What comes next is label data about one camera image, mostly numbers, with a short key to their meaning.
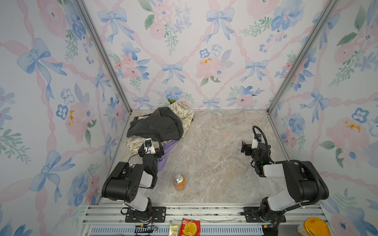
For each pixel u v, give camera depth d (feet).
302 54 2.81
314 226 2.05
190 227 2.29
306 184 1.49
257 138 2.58
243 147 2.83
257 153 2.47
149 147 2.45
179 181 2.44
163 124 3.22
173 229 2.26
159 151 2.68
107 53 2.87
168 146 3.19
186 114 3.54
